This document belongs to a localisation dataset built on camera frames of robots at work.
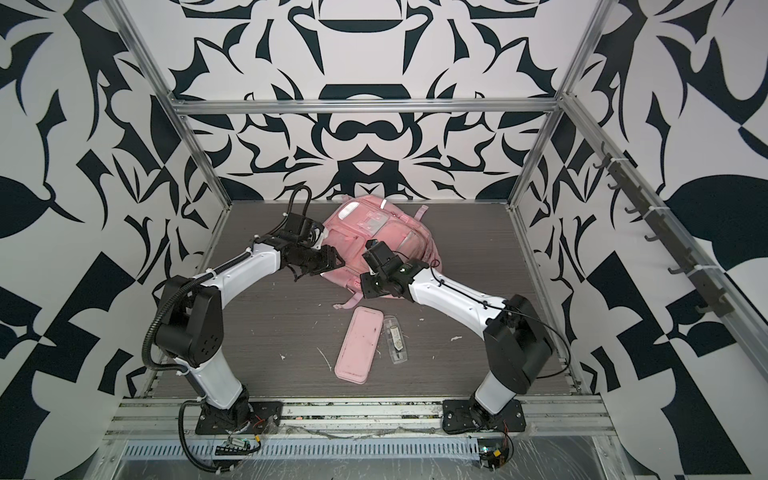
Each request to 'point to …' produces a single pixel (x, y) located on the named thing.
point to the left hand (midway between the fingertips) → (340, 259)
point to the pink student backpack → (354, 223)
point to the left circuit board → (233, 446)
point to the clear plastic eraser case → (395, 339)
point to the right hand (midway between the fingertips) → (366, 283)
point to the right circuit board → (492, 452)
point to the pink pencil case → (359, 348)
